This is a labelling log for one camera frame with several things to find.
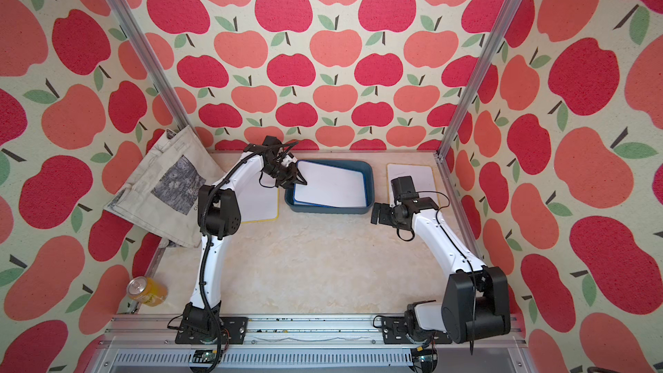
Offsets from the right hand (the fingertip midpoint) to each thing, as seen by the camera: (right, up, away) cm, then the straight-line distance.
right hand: (387, 222), depth 86 cm
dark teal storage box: (-7, +20, +23) cm, 32 cm away
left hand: (-29, +12, +11) cm, 33 cm away
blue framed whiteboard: (-19, +11, +19) cm, 30 cm away
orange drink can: (-72, -17, -14) cm, 75 cm away
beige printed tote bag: (-76, +9, -2) cm, 77 cm away
